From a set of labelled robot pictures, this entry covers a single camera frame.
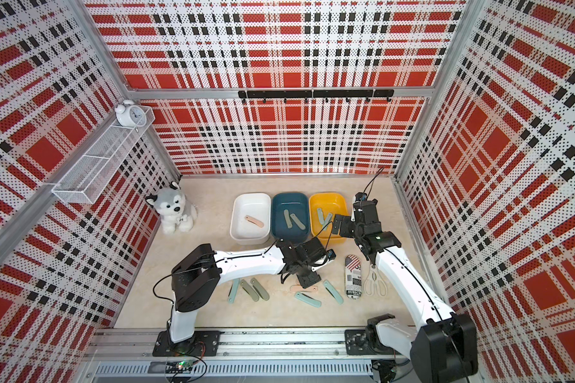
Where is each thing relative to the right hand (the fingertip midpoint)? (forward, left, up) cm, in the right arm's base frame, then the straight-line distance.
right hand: (350, 220), depth 83 cm
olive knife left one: (-17, +38, -17) cm, 45 cm away
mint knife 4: (-17, +7, -18) cm, 26 cm away
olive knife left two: (-19, +33, -16) cm, 41 cm away
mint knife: (+12, +9, -16) cm, 22 cm away
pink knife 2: (+11, +38, -17) cm, 43 cm away
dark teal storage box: (+21, +20, -17) cm, 33 cm away
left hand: (-12, +13, -14) cm, 23 cm away
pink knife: (-20, +19, -8) cm, 29 cm away
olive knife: (+13, +24, -17) cm, 32 cm away
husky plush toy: (+6, +66, -3) cm, 66 cm away
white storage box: (+19, +38, -15) cm, 45 cm away
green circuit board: (-41, +54, -15) cm, 69 cm away
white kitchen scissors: (-14, -10, -18) cm, 25 cm away
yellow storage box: (+19, +8, -17) cm, 26 cm away
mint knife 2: (+12, +6, -17) cm, 22 cm away
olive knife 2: (+10, +19, -16) cm, 27 cm away
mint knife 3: (-22, +15, -17) cm, 31 cm away
